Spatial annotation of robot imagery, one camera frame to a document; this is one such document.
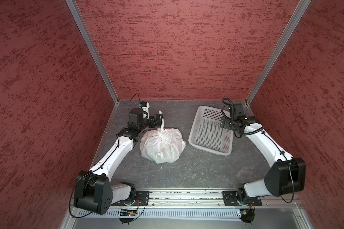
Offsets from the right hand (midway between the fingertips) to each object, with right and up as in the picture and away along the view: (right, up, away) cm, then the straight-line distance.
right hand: (228, 126), depth 86 cm
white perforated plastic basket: (-11, -7, +14) cm, 19 cm away
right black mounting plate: (-3, -37, -12) cm, 39 cm away
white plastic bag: (-41, -11, -3) cm, 42 cm away
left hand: (-45, +5, -3) cm, 45 cm away
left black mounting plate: (-52, -38, -11) cm, 65 cm away
